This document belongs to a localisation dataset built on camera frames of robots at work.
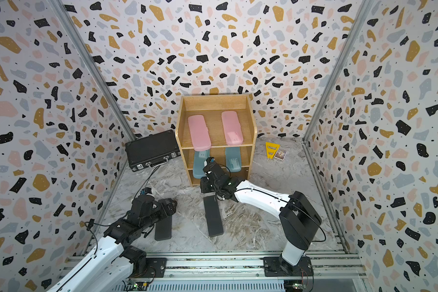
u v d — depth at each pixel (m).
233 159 0.88
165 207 0.73
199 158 0.89
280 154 1.13
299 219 0.45
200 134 0.78
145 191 0.72
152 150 1.12
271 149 1.18
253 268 0.76
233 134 0.78
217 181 0.64
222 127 0.82
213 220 0.86
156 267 0.73
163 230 0.80
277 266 0.74
